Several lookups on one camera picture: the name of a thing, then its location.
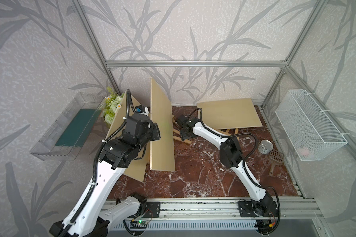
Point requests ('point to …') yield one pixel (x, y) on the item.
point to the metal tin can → (265, 146)
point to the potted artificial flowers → (113, 102)
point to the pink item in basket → (304, 151)
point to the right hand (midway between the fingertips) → (188, 134)
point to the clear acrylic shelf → (46, 146)
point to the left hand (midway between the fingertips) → (158, 126)
